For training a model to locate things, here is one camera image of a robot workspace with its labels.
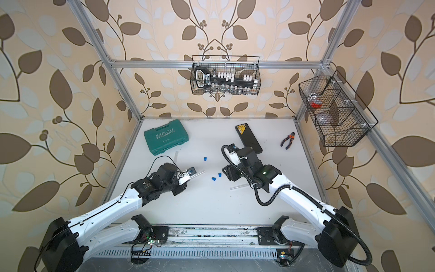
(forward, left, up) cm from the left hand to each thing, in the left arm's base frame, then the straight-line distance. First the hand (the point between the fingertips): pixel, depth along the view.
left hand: (184, 175), depth 82 cm
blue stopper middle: (+5, -18, -10) cm, 21 cm away
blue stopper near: (+3, -14, -10) cm, 17 cm away
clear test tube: (-2, -25, -10) cm, 27 cm away
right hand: (+2, -22, +5) cm, 23 cm away
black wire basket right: (+16, -71, +25) cm, 77 cm away
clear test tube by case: (+18, +9, -11) cm, 23 cm away
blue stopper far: (+15, -8, -10) cm, 20 cm away
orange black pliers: (+32, -64, -8) cm, 72 cm away
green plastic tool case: (+26, +21, -7) cm, 34 cm away
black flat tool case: (+31, -35, -9) cm, 48 cm away
